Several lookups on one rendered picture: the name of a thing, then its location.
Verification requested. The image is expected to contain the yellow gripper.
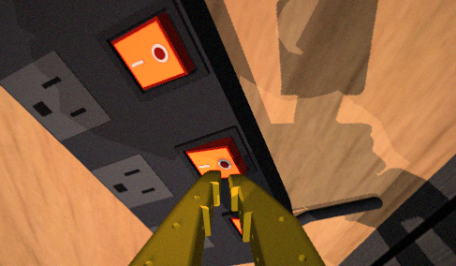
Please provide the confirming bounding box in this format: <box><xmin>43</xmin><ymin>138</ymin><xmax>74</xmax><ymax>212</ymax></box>
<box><xmin>128</xmin><ymin>170</ymin><xmax>326</xmax><ymax>266</ymax></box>

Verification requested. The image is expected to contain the black power strip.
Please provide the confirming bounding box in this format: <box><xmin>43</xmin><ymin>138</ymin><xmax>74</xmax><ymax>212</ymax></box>
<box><xmin>0</xmin><ymin>0</ymin><xmax>293</xmax><ymax>266</ymax></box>

